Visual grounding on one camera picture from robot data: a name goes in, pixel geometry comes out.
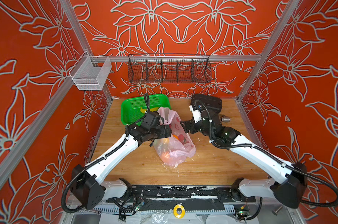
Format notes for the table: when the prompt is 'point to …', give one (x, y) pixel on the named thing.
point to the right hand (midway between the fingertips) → (184, 119)
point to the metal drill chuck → (225, 119)
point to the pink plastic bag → (178, 147)
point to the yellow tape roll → (183, 213)
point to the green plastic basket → (130, 112)
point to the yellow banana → (143, 110)
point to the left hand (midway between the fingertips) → (166, 130)
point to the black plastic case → (205, 102)
